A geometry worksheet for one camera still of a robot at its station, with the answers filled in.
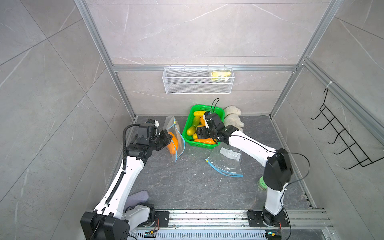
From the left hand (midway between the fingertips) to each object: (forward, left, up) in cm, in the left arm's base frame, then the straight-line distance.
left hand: (173, 133), depth 75 cm
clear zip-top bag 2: (-4, -30, -23) cm, 38 cm away
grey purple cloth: (-25, +21, -23) cm, 40 cm away
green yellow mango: (+15, -9, -17) cm, 24 cm away
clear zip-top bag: (+3, +1, +4) cm, 5 cm away
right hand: (+9, -16, -9) cm, 20 cm away
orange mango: (+3, +2, -14) cm, 15 cm away
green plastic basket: (+27, -7, -18) cm, 33 cm away
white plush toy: (+27, -39, -17) cm, 50 cm away
